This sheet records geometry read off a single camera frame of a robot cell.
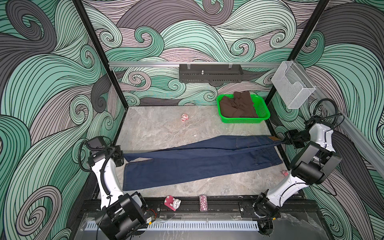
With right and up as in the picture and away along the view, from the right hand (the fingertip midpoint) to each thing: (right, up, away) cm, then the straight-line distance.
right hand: (285, 140), depth 86 cm
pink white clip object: (-64, -28, -16) cm, 72 cm away
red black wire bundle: (-73, -34, -14) cm, 81 cm away
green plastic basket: (-1, +20, +25) cm, 32 cm away
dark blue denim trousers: (-81, -18, +2) cm, 82 cm away
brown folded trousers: (-16, +23, +26) cm, 38 cm away
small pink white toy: (-60, +14, +25) cm, 66 cm away
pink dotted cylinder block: (-49, -30, -14) cm, 59 cm away
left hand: (-93, -4, -7) cm, 93 cm away
